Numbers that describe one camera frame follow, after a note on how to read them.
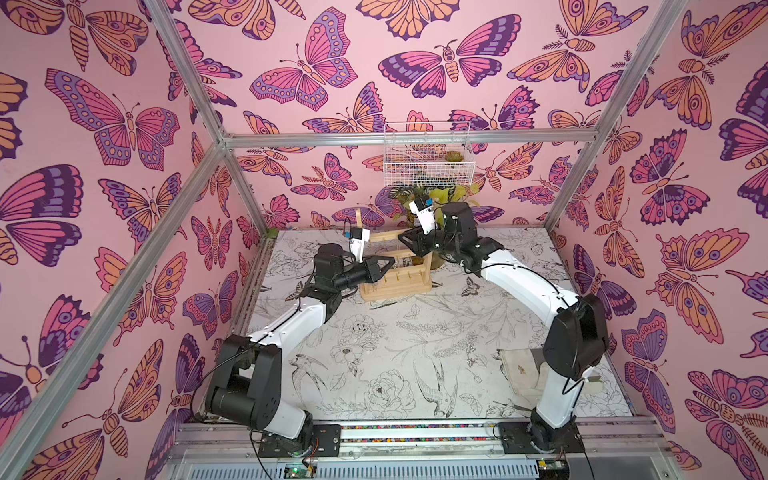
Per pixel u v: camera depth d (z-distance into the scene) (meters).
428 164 1.05
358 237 0.75
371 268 0.73
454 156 0.92
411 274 0.97
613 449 0.72
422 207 0.72
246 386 0.43
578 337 0.47
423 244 0.74
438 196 0.94
